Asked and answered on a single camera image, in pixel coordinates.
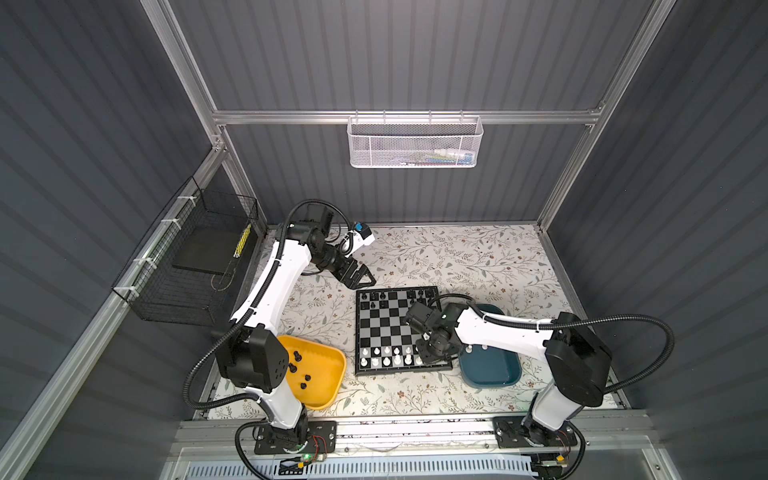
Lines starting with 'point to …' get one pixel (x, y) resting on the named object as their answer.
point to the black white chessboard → (384, 340)
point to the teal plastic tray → (485, 366)
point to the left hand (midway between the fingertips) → (362, 273)
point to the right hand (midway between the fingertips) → (430, 359)
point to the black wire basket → (194, 266)
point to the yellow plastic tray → (315, 371)
